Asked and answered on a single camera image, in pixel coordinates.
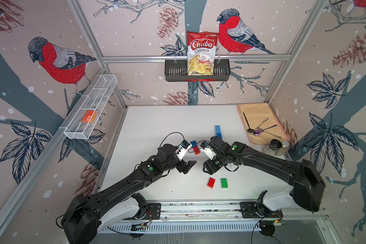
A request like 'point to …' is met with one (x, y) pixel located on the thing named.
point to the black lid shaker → (274, 144)
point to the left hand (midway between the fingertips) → (192, 154)
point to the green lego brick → (223, 183)
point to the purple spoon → (258, 132)
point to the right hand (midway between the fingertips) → (207, 166)
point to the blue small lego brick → (193, 143)
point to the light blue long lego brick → (218, 131)
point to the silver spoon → (261, 128)
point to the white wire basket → (81, 124)
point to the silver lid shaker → (285, 146)
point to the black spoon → (249, 130)
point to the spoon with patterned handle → (262, 123)
